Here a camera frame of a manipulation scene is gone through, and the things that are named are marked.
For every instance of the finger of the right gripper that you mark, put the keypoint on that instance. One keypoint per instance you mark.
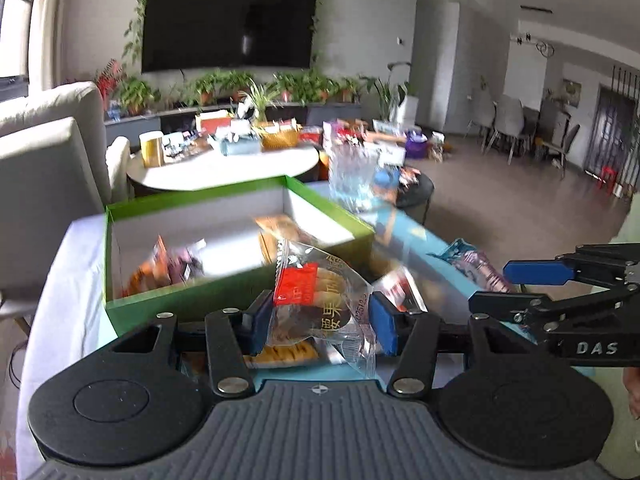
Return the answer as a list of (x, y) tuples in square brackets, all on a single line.
[(503, 303), (538, 272)]

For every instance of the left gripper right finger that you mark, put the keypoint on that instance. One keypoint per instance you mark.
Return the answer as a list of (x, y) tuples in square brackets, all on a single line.
[(393, 329)]

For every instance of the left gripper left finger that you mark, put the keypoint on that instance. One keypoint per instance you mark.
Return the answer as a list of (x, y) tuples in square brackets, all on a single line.
[(250, 327)]

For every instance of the clear red-label pastry packet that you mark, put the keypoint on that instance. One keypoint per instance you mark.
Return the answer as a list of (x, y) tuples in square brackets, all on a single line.
[(317, 295)]

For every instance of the blue pink snack packet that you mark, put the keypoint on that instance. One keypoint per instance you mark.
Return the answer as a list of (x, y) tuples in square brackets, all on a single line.
[(475, 265)]

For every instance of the orange snack packet in box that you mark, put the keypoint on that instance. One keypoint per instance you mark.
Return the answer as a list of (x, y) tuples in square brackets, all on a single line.
[(166, 267)]

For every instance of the yellow bread packet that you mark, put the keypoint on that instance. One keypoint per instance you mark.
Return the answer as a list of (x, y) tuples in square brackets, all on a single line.
[(294, 355)]

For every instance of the green cardboard box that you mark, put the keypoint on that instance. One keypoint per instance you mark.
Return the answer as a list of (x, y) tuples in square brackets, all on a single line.
[(219, 225)]

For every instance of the round white coffee table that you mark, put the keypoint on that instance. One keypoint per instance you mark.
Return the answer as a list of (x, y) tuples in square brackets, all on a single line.
[(211, 169)]

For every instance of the yellow canister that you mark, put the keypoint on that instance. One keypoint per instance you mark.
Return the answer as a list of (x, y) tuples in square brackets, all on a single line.
[(151, 148)]

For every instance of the woven orange basket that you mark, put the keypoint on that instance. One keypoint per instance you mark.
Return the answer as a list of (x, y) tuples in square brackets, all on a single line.
[(276, 137)]

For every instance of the grey armchair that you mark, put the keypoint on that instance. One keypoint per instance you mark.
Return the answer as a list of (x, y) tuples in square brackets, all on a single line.
[(56, 167)]

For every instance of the black wall television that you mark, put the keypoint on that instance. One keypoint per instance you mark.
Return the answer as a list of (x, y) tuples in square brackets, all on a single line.
[(180, 34)]

